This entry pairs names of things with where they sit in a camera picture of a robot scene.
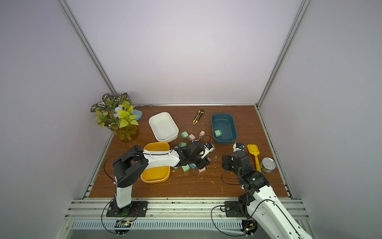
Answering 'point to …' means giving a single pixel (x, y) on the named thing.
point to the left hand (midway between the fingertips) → (210, 161)
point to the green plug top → (184, 135)
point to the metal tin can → (267, 164)
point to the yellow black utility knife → (198, 117)
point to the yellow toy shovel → (253, 150)
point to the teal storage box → (226, 122)
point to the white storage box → (164, 127)
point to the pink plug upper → (191, 137)
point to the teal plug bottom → (192, 166)
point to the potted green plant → (116, 112)
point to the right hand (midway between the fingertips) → (226, 154)
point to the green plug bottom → (186, 168)
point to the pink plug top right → (201, 134)
